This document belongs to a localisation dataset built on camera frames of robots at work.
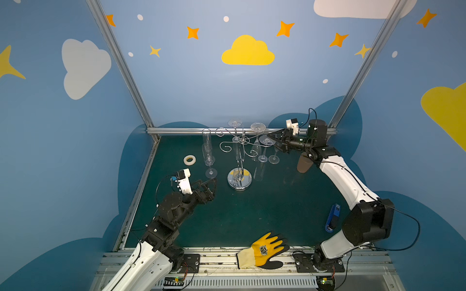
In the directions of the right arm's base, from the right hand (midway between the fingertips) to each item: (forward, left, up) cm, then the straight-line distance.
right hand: (269, 136), depth 75 cm
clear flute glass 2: (+12, +31, -17) cm, 37 cm away
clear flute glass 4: (+9, +5, -3) cm, 11 cm away
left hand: (-18, +24, -7) cm, 31 cm away
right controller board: (-47, -25, -37) cm, 65 cm away
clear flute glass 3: (+2, +29, -21) cm, 35 cm away
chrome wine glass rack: (-1, +12, -33) cm, 35 cm away
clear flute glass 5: (-2, +2, -1) cm, 3 cm away
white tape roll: (+8, +43, -33) cm, 55 cm away
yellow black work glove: (-38, +1, -31) cm, 49 cm away
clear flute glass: (+15, -9, -34) cm, 38 cm away
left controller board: (-50, +37, -36) cm, 72 cm away
